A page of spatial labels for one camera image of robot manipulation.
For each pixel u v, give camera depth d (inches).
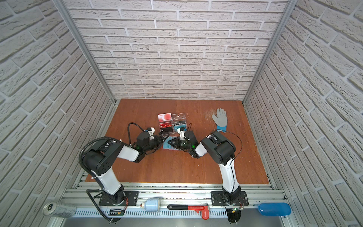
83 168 18.9
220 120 42.3
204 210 27.4
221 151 21.5
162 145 36.3
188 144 31.3
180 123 39.3
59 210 23.8
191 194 30.5
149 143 31.0
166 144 36.3
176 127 39.1
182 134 35.4
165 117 38.4
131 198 28.8
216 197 29.1
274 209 27.3
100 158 19.2
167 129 38.4
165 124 38.4
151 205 25.4
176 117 39.4
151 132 34.6
